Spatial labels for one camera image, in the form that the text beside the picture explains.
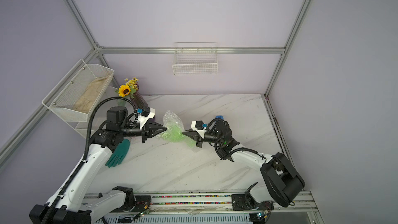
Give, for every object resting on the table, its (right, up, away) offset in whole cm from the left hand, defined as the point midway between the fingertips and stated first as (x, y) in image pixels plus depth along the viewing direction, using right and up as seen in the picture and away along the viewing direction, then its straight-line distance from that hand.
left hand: (164, 130), depth 67 cm
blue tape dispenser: (+29, +4, +35) cm, 45 cm away
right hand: (+8, -2, +7) cm, 11 cm away
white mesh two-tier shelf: (-48, +18, +13) cm, 53 cm away
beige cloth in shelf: (-42, +17, +13) cm, 48 cm away
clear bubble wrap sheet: (+3, +5, -2) cm, 6 cm away
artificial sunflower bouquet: (-27, +22, +23) cm, 42 cm away
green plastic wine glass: (+5, -2, 0) cm, 5 cm away
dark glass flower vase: (-26, +15, +34) cm, 45 cm away
